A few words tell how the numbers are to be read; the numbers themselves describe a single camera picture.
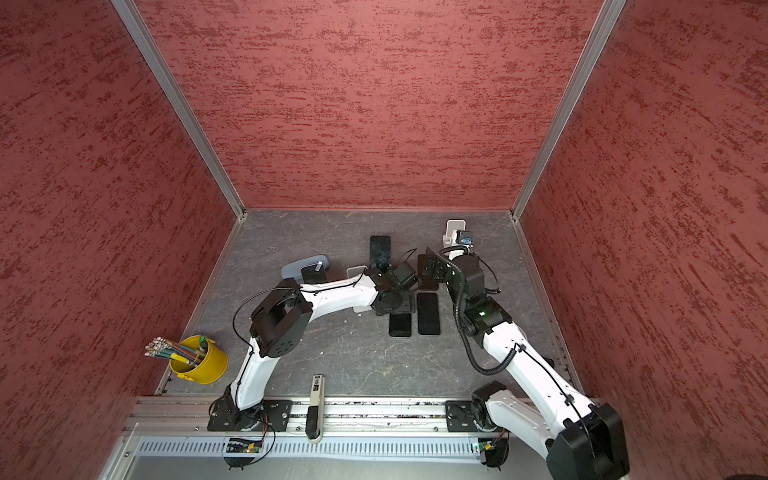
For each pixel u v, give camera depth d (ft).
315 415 2.32
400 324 3.02
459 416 2.43
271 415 2.44
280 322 1.72
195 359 2.43
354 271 2.94
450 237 2.20
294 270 3.36
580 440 1.23
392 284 2.43
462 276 1.78
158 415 2.60
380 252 3.11
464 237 2.15
